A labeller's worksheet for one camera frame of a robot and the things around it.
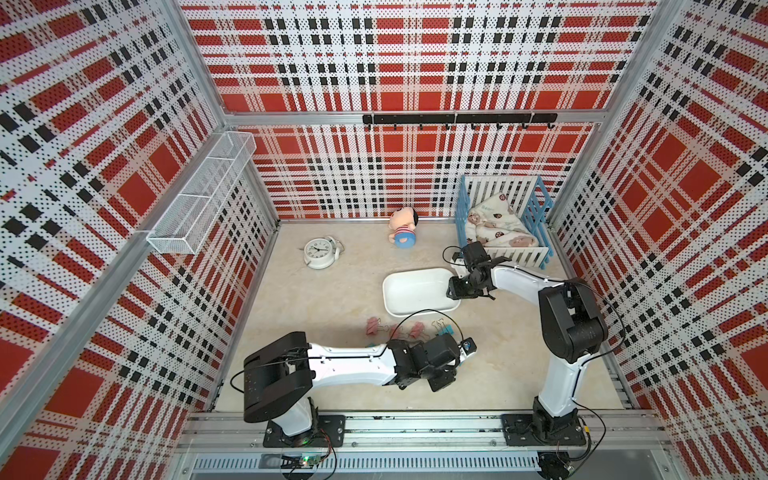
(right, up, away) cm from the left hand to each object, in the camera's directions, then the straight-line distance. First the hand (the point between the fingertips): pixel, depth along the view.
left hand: (451, 363), depth 79 cm
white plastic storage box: (-8, +16, +22) cm, 28 cm away
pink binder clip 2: (-9, +6, +11) cm, 16 cm away
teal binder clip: (-1, +7, +9) cm, 12 cm away
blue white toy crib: (+37, +49, +35) cm, 71 cm away
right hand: (+5, +17, +17) cm, 25 cm away
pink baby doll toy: (-13, +41, +32) cm, 54 cm away
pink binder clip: (-16, +5, +11) cm, 20 cm away
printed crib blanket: (+24, +41, +38) cm, 61 cm away
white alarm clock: (-43, +29, +26) cm, 58 cm away
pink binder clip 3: (-23, +7, +11) cm, 26 cm away
